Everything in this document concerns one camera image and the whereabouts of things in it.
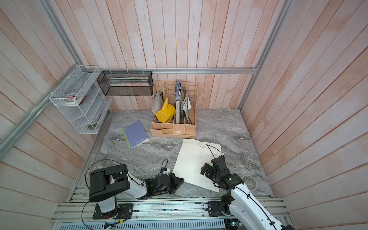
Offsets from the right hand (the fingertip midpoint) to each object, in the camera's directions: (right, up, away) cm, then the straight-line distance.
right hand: (206, 170), depth 85 cm
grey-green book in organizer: (-17, +42, +1) cm, 45 cm away
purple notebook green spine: (-50, +21, +21) cm, 58 cm away
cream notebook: (-7, +7, +11) cm, 15 cm away
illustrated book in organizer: (-12, +32, +19) cm, 39 cm away
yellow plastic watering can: (-25, +35, +11) cm, 45 cm away
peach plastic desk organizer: (-20, +34, +11) cm, 41 cm away
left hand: (-13, -6, -3) cm, 15 cm away
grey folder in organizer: (-32, +43, +16) cm, 56 cm away
